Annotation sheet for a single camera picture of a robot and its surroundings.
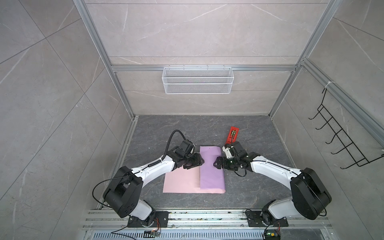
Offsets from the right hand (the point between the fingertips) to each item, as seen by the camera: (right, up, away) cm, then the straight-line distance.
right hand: (219, 163), depth 88 cm
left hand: (-10, +3, -3) cm, 11 cm away
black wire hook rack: (+52, +10, -28) cm, 60 cm away
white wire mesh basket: (-13, +55, +15) cm, 59 cm away
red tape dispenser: (+12, +16, +13) cm, 24 cm away
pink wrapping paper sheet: (-10, -7, -6) cm, 13 cm away
